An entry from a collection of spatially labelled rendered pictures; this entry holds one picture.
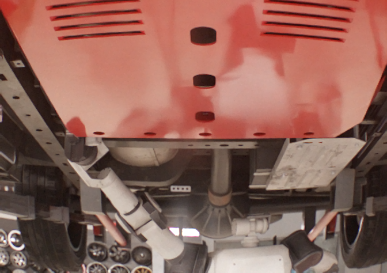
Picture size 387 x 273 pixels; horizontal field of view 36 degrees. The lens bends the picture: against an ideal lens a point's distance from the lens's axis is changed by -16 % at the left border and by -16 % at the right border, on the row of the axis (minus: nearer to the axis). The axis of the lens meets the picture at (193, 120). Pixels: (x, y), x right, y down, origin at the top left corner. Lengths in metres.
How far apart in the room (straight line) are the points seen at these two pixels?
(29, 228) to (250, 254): 1.17
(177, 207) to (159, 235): 1.11
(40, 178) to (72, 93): 1.53
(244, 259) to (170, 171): 0.68
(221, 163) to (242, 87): 1.24
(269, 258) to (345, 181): 0.42
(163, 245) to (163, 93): 0.78
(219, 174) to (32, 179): 0.84
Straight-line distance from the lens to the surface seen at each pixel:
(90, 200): 2.35
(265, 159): 2.28
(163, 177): 2.68
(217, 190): 2.73
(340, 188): 2.36
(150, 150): 2.40
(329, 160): 2.02
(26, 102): 1.55
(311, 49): 1.16
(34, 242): 2.98
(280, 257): 2.19
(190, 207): 3.10
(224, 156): 2.53
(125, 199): 1.95
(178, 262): 2.15
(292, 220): 12.07
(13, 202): 2.58
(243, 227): 2.21
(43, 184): 2.88
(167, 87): 1.35
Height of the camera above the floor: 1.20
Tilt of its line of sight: 15 degrees up
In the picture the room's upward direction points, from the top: 1 degrees clockwise
